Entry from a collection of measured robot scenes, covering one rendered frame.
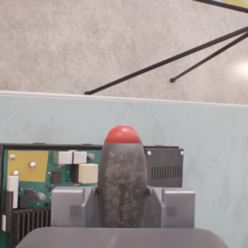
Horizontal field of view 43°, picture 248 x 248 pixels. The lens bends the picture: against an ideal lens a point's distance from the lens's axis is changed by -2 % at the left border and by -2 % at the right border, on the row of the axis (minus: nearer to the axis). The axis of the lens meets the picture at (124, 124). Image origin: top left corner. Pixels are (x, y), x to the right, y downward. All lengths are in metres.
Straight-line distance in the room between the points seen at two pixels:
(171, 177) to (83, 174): 0.15
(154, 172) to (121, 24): 1.46
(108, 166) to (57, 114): 0.20
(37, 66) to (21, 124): 1.15
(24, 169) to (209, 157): 0.34
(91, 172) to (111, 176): 0.18
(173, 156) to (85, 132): 0.13
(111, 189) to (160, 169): 0.27
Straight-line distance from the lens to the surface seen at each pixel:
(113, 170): 0.16
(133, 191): 0.16
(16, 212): 0.32
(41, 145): 0.33
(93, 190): 0.16
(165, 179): 0.44
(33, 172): 0.33
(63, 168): 0.35
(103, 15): 1.75
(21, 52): 1.46
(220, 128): 0.59
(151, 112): 0.45
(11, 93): 0.34
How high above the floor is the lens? 1.31
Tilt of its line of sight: 49 degrees down
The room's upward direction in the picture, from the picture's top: 90 degrees clockwise
